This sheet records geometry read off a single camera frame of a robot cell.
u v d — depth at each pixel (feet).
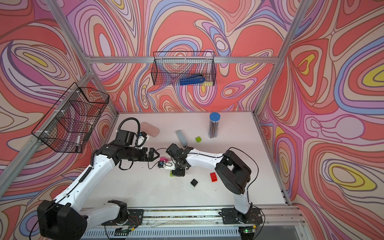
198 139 3.35
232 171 1.65
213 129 3.18
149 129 3.43
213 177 2.82
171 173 2.86
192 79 2.98
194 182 2.75
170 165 2.46
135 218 2.38
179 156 2.30
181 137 3.33
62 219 1.23
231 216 2.40
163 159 2.89
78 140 2.39
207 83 2.76
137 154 2.18
